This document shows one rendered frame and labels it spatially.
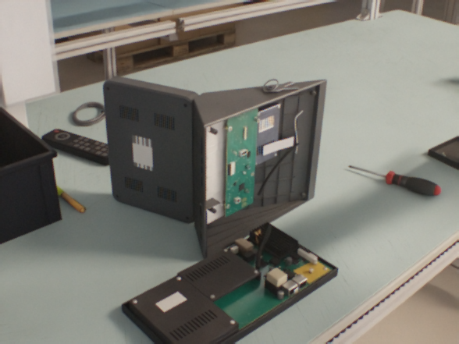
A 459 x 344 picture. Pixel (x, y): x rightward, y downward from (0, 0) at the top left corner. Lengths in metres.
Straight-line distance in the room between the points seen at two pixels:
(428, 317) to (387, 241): 1.43
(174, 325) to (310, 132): 0.38
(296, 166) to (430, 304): 1.52
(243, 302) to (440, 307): 1.68
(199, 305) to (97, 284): 0.15
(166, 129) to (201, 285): 0.23
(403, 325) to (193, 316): 1.60
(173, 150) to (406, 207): 0.40
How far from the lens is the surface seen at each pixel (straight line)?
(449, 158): 1.13
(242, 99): 0.77
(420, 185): 1.00
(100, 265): 0.81
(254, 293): 0.74
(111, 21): 2.23
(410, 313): 2.29
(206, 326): 0.68
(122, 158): 0.89
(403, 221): 0.93
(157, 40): 4.54
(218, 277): 0.74
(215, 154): 0.76
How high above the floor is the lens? 1.51
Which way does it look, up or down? 31 degrees down
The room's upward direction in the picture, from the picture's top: 2 degrees clockwise
